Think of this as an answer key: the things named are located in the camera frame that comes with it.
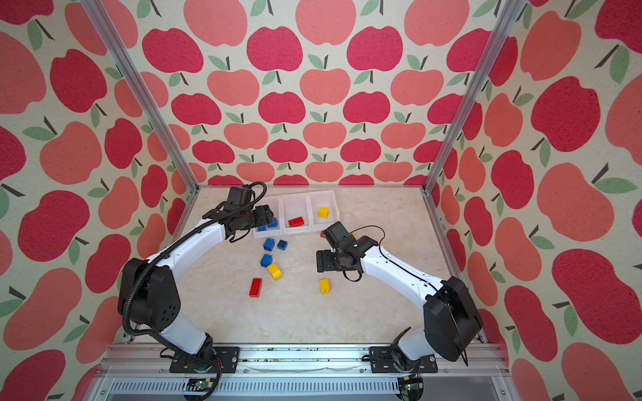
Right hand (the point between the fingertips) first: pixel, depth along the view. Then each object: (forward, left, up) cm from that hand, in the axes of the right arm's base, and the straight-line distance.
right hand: (328, 267), depth 84 cm
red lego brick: (-7, +25, -7) cm, 27 cm away
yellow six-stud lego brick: (-1, -7, +22) cm, 23 cm away
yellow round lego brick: (0, +20, -7) cm, 21 cm away
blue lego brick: (+12, +26, -9) cm, 30 cm away
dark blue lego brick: (+12, +20, -7) cm, 24 cm away
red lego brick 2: (+25, +15, -8) cm, 30 cm away
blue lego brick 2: (+4, +25, -8) cm, 26 cm away
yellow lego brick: (-3, +1, -8) cm, 9 cm away
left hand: (+14, +23, +7) cm, 28 cm away
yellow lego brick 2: (+31, +5, -9) cm, 33 cm away
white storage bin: (+35, +8, -4) cm, 36 cm away
